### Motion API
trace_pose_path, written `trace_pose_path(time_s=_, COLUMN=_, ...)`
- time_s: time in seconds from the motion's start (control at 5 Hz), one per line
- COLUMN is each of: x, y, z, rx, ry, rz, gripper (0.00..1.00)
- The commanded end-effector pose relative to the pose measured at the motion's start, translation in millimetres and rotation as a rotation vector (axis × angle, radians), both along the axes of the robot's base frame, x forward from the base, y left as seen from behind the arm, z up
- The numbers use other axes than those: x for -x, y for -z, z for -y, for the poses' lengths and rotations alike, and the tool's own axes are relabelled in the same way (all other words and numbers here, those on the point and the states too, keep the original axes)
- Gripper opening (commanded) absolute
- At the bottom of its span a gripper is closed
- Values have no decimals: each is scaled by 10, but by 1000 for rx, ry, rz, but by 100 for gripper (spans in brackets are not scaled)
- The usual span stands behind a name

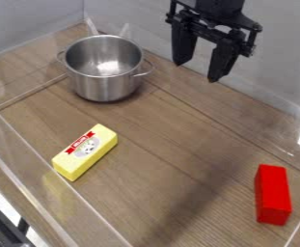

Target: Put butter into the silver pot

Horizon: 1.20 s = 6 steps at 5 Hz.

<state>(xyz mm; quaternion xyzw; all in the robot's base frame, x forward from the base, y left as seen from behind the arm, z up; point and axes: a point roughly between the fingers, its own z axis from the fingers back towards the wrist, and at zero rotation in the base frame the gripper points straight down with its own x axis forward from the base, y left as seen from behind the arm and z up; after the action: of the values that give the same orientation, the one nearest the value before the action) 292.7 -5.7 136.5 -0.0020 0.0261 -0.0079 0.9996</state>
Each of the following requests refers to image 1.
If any yellow butter block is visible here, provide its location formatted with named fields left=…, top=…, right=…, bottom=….
left=52, top=124, right=117, bottom=181

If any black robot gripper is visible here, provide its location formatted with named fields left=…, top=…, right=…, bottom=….
left=167, top=0, right=263, bottom=83

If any red rectangular block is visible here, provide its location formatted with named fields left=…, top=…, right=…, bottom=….
left=253, top=164, right=292, bottom=226

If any clear acrylic enclosure wall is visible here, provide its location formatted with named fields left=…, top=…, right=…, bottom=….
left=0, top=23, right=300, bottom=247

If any silver metal pot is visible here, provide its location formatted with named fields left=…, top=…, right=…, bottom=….
left=56, top=35, right=155, bottom=102

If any black metal stand frame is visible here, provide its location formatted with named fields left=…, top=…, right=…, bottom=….
left=0, top=210, right=36, bottom=247

